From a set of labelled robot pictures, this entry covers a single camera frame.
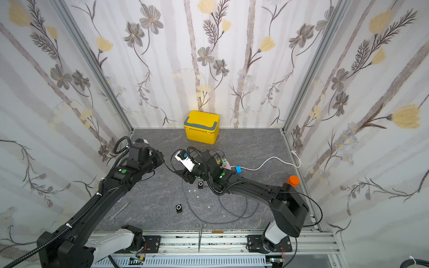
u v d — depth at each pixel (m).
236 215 0.83
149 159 0.64
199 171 0.65
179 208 0.84
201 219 0.82
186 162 0.65
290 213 0.43
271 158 1.04
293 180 0.84
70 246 0.37
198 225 0.80
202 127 1.03
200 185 0.92
